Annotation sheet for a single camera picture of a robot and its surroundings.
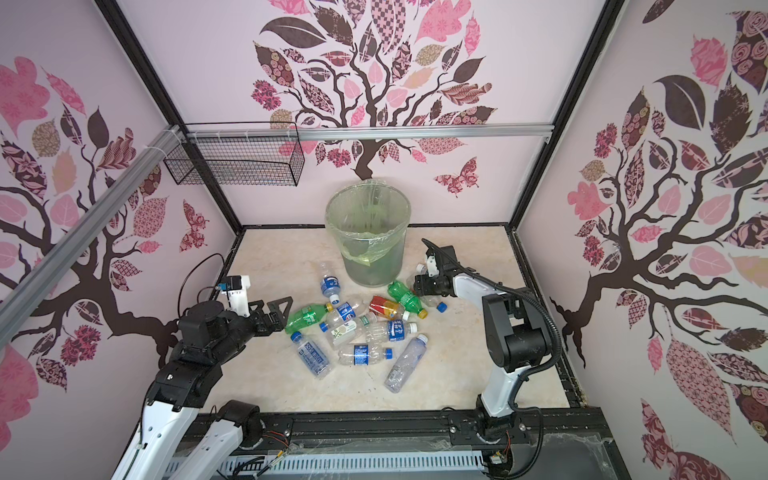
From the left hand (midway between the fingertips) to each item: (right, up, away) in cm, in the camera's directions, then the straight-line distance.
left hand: (279, 306), depth 71 cm
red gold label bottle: (+28, -5, +19) cm, 34 cm away
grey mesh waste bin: (+25, +7, +29) cm, 39 cm away
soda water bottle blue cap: (+5, -16, +10) cm, 20 cm away
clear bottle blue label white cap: (+26, -10, +15) cm, 31 cm away
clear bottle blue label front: (+20, -16, +10) cm, 27 cm away
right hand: (+39, +4, +27) cm, 48 cm away
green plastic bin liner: (+20, +26, +32) cm, 46 cm away
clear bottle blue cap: (+13, -5, +19) cm, 23 cm away
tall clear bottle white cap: (+33, -18, +13) cm, 40 cm away
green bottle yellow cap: (+1, -6, +18) cm, 19 cm away
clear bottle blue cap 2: (+41, -3, +24) cm, 47 cm away
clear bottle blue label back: (+7, +3, +26) cm, 27 cm away
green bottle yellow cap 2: (+33, -1, +21) cm, 39 cm away
